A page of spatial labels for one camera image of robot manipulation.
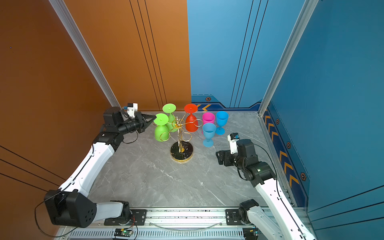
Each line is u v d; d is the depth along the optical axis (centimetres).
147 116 71
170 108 82
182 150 97
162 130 79
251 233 70
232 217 72
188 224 72
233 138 64
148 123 68
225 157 64
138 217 74
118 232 72
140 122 64
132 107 70
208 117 101
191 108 81
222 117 98
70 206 39
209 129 95
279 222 39
